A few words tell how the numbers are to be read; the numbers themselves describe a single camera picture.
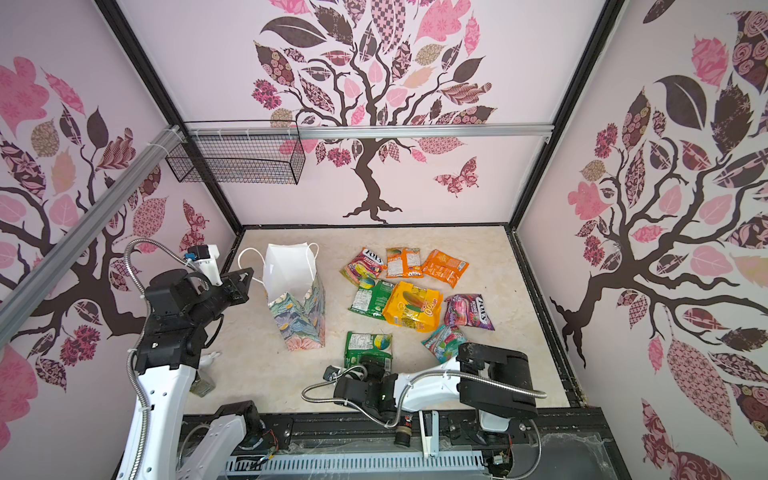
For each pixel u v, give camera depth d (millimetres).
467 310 921
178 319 495
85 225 611
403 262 1059
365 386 619
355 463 697
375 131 947
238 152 949
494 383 402
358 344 854
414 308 899
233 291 600
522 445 714
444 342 855
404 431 713
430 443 701
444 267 1037
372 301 949
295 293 712
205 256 592
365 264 1035
